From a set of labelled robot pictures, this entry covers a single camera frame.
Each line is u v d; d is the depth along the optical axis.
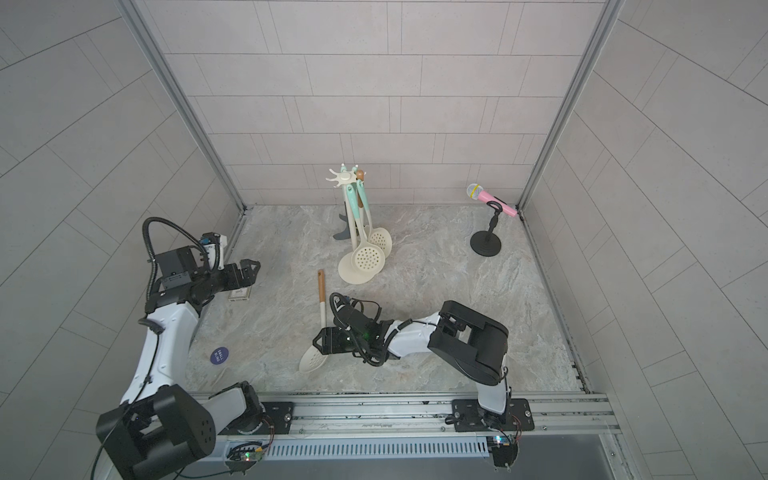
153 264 0.57
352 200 0.72
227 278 0.69
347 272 1.01
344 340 0.72
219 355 0.80
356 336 0.64
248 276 0.71
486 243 1.05
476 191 0.92
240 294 0.91
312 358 0.80
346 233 0.87
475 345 0.48
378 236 0.91
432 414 0.73
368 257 0.87
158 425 0.43
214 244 0.67
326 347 0.72
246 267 0.71
